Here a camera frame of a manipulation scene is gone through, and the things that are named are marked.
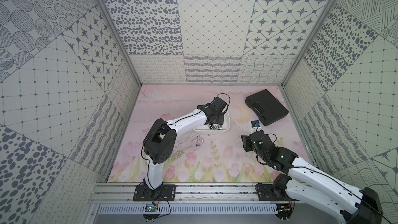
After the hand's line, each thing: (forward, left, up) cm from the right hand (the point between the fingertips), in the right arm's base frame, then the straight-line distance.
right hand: (246, 137), depth 81 cm
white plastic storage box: (+14, +9, -11) cm, 20 cm away
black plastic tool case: (+25, -18, -6) cm, 32 cm away
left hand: (+14, +13, 0) cm, 19 cm away
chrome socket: (+12, +16, -11) cm, 22 cm away
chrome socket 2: (0, +26, -11) cm, 28 cm away
